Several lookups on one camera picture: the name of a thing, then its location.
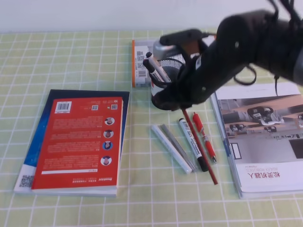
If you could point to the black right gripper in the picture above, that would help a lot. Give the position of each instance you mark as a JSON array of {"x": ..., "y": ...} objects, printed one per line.
[{"x": 192, "y": 85}]

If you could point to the dark red pencil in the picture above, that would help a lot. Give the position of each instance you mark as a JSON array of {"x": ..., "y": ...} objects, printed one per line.
[{"x": 200, "y": 146}]

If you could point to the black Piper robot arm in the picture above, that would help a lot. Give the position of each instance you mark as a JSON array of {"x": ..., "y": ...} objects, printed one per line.
[{"x": 258, "y": 37}]

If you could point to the black mesh pen holder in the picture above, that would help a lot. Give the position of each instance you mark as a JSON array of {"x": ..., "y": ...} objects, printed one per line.
[{"x": 171, "y": 67}]

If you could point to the red retractable pen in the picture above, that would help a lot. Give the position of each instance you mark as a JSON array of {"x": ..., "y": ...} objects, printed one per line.
[{"x": 199, "y": 126}]

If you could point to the marker in holder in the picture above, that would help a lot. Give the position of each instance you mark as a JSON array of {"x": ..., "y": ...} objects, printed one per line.
[
  {"x": 155, "y": 76},
  {"x": 157, "y": 67}
]

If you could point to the white black marker pen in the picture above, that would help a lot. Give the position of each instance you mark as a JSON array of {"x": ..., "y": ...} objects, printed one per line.
[{"x": 194, "y": 147}]

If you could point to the grey pen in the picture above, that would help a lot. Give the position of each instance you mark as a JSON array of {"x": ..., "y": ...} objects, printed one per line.
[{"x": 178, "y": 147}]

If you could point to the brochure underneath stack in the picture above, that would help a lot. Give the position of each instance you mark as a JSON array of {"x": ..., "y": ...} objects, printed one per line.
[{"x": 236, "y": 184}]

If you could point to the orange white book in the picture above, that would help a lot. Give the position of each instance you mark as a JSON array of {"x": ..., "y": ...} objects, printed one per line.
[{"x": 140, "y": 75}]

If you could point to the Agilex Robotics brochure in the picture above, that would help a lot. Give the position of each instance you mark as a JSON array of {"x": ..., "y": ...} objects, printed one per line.
[{"x": 262, "y": 142}]

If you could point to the red cover book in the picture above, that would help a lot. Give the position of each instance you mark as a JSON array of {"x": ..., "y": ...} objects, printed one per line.
[{"x": 81, "y": 149}]

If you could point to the blue cover book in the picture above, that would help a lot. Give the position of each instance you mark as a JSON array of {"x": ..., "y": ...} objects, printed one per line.
[{"x": 27, "y": 172}]

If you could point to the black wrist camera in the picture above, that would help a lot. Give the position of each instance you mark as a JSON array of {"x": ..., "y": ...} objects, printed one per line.
[{"x": 186, "y": 42}]

